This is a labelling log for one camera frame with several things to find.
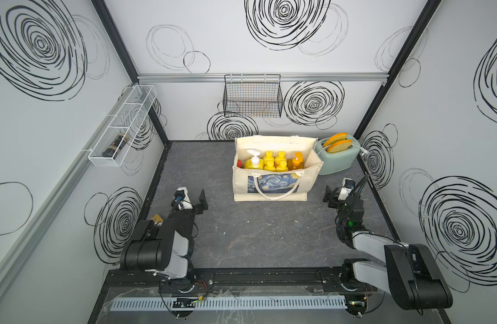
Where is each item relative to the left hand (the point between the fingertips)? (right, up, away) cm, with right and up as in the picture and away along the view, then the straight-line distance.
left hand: (192, 192), depth 86 cm
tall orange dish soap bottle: (+45, +13, -2) cm, 47 cm away
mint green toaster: (+66, +17, +7) cm, 68 cm away
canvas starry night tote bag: (+29, +4, -7) cm, 30 cm away
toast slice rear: (+65, +24, +6) cm, 69 cm away
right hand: (+65, +1, +1) cm, 65 cm away
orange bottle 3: (+33, +11, -5) cm, 35 cm away
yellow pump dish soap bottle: (+27, +13, -5) cm, 30 cm away
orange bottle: (+33, +15, -1) cm, 36 cm away
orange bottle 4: (+39, +11, -4) cm, 41 cm away
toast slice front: (+67, +20, +5) cm, 70 cm away
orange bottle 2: (+39, +15, -1) cm, 41 cm away
